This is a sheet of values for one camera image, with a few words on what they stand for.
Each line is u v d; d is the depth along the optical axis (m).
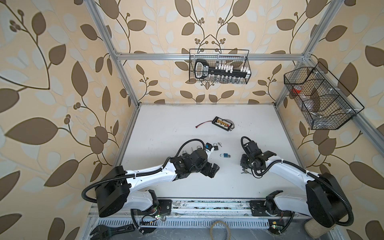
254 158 0.65
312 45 0.85
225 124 1.05
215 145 0.98
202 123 1.09
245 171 0.85
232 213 0.74
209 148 0.71
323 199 0.41
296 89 0.87
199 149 0.63
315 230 0.66
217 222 0.71
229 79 0.88
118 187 0.41
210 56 0.90
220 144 0.99
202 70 0.85
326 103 0.72
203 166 0.62
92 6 0.71
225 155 0.93
